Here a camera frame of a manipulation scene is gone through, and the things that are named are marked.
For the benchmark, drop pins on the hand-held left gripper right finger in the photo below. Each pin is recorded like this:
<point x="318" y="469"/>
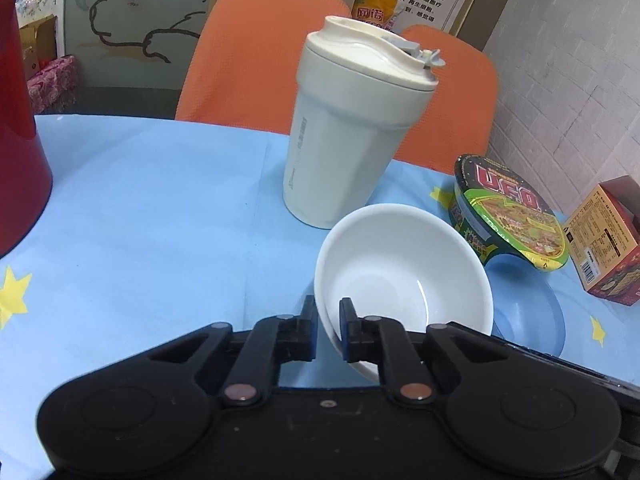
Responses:
<point x="345" y="330"/>

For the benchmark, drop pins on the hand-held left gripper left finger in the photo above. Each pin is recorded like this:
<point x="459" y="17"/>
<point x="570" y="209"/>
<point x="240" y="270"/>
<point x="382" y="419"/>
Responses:
<point x="312" y="325"/>

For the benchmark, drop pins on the white ceramic bowl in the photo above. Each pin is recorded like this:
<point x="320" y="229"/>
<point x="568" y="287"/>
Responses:
<point x="400" y="260"/>

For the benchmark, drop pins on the blue translucent plastic bowl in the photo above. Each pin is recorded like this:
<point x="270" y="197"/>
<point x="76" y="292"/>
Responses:
<point x="545" y="310"/>

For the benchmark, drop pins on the white tumbler with lid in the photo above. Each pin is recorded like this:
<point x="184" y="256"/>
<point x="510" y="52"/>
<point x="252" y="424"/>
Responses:
<point x="340" y="150"/>

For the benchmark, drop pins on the blue cartoon tablecloth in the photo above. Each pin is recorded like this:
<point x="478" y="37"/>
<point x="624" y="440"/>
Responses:
<point x="150" y="210"/>

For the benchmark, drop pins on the green instant noodle bowl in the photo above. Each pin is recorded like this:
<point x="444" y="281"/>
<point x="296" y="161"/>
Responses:
<point x="505" y="210"/>

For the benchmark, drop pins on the orange chair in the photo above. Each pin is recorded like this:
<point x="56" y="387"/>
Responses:
<point x="450" y="110"/>
<point x="240" y="60"/>

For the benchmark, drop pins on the red cracker box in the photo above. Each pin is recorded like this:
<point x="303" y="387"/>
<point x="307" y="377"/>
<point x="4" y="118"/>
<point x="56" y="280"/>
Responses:
<point x="605" y="245"/>

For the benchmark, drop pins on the yellow snack packet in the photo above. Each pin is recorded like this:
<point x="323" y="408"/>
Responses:
<point x="370" y="10"/>

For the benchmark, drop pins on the red thermos jug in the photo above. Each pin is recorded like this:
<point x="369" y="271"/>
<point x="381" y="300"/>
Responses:
<point x="20" y="135"/>

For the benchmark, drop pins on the pink floral box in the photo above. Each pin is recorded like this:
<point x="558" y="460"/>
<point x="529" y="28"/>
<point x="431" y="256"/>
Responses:
<point x="50" y="85"/>

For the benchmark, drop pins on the frosted glass cartoon panel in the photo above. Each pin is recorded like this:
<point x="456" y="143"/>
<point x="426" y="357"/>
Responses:
<point x="125" y="20"/>

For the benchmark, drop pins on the brown cardboard box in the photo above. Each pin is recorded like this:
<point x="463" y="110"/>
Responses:
<point x="42" y="40"/>

